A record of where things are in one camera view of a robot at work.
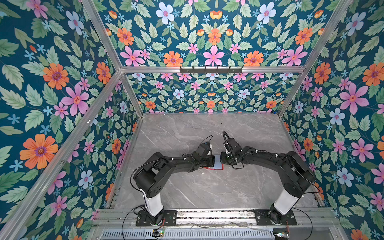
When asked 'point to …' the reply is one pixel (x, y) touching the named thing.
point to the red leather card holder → (218, 165)
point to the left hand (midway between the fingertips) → (218, 158)
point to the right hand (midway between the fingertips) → (219, 159)
